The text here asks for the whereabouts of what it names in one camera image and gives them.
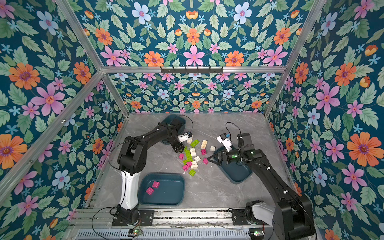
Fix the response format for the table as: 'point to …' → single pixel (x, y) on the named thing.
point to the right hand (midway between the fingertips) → (213, 156)
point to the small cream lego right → (212, 148)
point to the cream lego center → (193, 152)
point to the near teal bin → (161, 189)
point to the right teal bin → (234, 172)
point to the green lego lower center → (185, 161)
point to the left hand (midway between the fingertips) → (182, 143)
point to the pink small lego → (155, 184)
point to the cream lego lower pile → (194, 166)
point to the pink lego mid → (181, 156)
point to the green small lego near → (192, 172)
